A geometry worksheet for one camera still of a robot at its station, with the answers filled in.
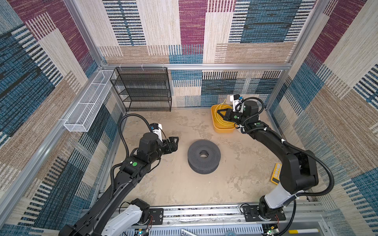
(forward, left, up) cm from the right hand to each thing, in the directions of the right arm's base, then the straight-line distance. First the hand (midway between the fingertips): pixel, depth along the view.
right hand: (217, 112), depth 84 cm
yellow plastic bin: (+6, -5, -19) cm, 21 cm away
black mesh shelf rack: (+33, +49, -8) cm, 59 cm away
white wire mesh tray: (+6, +81, -5) cm, 81 cm away
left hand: (-16, +24, +1) cm, 29 cm away
